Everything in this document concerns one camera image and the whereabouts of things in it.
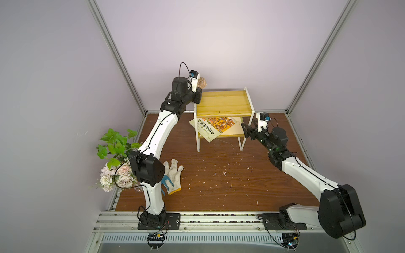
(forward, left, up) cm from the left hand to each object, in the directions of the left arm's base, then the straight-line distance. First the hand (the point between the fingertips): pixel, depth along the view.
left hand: (201, 87), depth 79 cm
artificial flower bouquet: (-41, +31, -10) cm, 53 cm away
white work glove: (-30, +16, -38) cm, 51 cm away
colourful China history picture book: (-9, -5, -22) cm, 25 cm away
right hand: (-12, -26, -10) cm, 30 cm away
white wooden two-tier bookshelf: (-2, -19, -10) cm, 22 cm away
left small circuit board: (-61, +21, -43) cm, 78 cm away
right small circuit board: (-60, -42, -42) cm, 85 cm away
